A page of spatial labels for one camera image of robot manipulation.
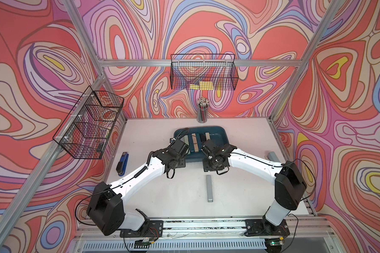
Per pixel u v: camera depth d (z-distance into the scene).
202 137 1.04
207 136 1.05
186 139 1.04
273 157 0.93
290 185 0.44
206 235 0.73
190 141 1.02
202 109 1.08
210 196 0.82
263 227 0.66
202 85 0.82
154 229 0.72
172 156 0.60
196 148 0.67
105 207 0.40
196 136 1.05
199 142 1.04
